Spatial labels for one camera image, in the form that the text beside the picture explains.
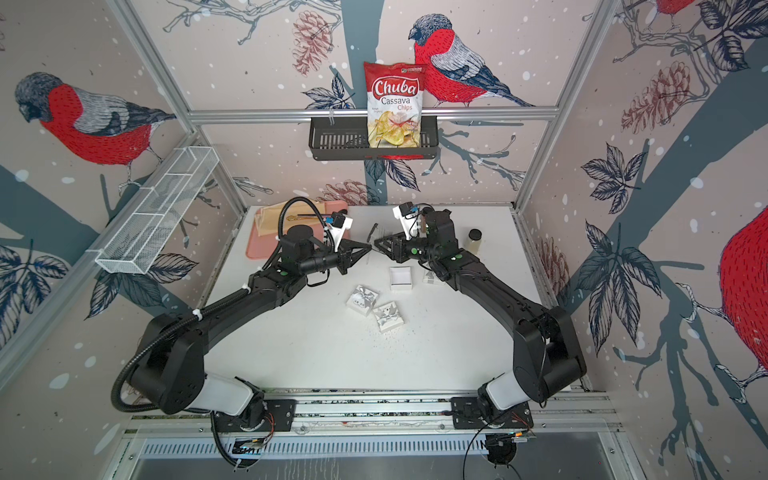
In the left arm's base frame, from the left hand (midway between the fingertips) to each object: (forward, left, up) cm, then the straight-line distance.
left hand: (374, 243), depth 77 cm
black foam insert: (+3, +1, +1) cm, 4 cm away
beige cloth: (+36, +35, -26) cm, 56 cm away
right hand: (+2, -1, -1) cm, 2 cm away
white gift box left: (-5, +5, -22) cm, 23 cm away
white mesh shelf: (-3, +58, +5) cm, 58 cm away
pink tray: (+19, +43, -27) cm, 55 cm away
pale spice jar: (+14, -32, -17) cm, 39 cm away
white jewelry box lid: (+4, -17, -24) cm, 30 cm away
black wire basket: (+47, +12, 0) cm, 49 cm away
